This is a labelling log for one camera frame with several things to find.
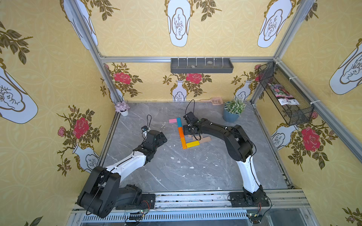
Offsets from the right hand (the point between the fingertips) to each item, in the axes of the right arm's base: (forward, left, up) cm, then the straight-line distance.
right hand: (186, 131), depth 101 cm
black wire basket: (+1, -63, +21) cm, 66 cm away
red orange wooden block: (+1, +5, -2) cm, 5 cm away
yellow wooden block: (-10, -4, 0) cm, 11 cm away
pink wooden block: (+9, +11, 0) cm, 14 cm away
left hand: (-9, +16, +7) cm, 20 cm away
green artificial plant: (+13, -33, +13) cm, 38 cm away
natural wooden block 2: (-11, -7, +12) cm, 18 cm away
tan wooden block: (-6, -13, 0) cm, 14 cm away
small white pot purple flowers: (+13, +48, +10) cm, 50 cm away
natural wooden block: (-4, -2, +1) cm, 5 cm away
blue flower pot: (+11, -31, +4) cm, 33 cm away
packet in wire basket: (+5, -52, +32) cm, 61 cm away
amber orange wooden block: (-10, +2, 0) cm, 10 cm away
